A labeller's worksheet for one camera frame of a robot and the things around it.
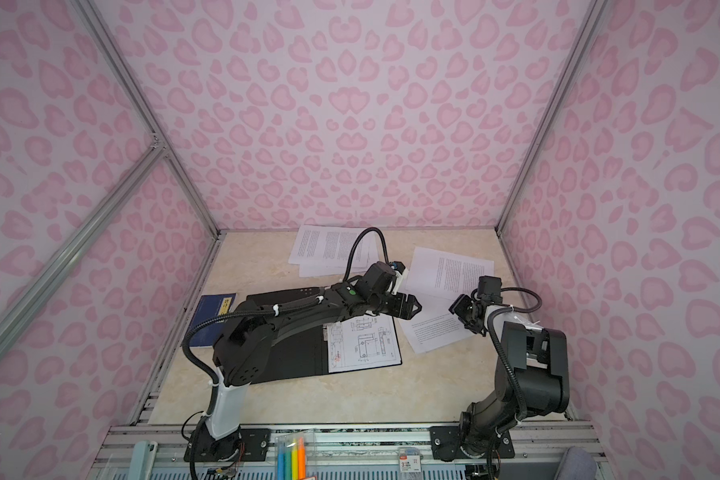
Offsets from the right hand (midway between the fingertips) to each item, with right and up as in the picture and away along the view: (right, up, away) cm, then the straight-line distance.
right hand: (458, 308), depth 94 cm
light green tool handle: (-80, -30, -26) cm, 89 cm away
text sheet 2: (-1, +10, +13) cm, 16 cm away
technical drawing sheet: (-30, -10, -4) cm, 32 cm away
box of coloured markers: (-46, -31, -24) cm, 61 cm away
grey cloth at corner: (+20, -31, -26) cm, 45 cm away
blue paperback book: (-80, 0, +4) cm, 80 cm away
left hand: (-15, +3, -10) cm, 18 cm away
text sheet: (-45, +18, +19) cm, 52 cm away
